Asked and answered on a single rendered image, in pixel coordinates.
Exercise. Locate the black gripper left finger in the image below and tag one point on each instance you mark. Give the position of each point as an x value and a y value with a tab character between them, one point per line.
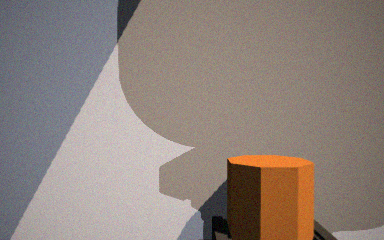
220	229

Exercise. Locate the orange-brown faceted cylinder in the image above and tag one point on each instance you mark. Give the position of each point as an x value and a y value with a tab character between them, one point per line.
270	197

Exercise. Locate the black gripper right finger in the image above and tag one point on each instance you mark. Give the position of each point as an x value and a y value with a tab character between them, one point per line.
320	233

